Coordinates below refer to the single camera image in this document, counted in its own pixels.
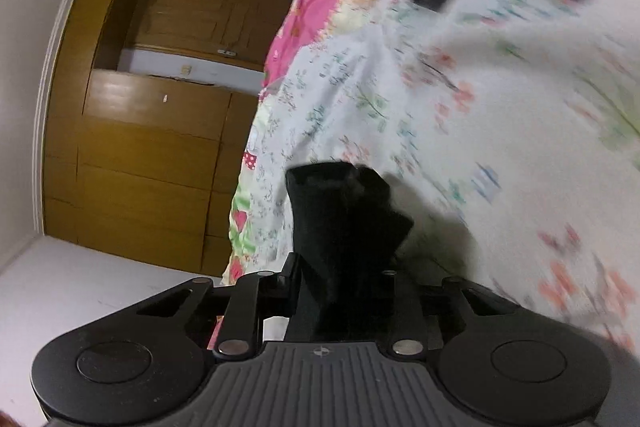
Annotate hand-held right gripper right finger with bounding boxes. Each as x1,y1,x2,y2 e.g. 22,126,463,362
380,269,523,358

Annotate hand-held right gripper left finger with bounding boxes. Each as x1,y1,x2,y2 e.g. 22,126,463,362
132,252,303,360

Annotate black pants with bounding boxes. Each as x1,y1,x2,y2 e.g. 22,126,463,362
285,161,416,343

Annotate white floral bed sheet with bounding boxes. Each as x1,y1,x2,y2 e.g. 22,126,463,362
230,0,640,358

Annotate brown wooden wardrobe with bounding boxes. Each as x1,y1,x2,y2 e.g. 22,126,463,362
42,69,263,280

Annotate brown wooden door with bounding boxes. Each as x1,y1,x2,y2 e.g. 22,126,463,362
92,0,298,72

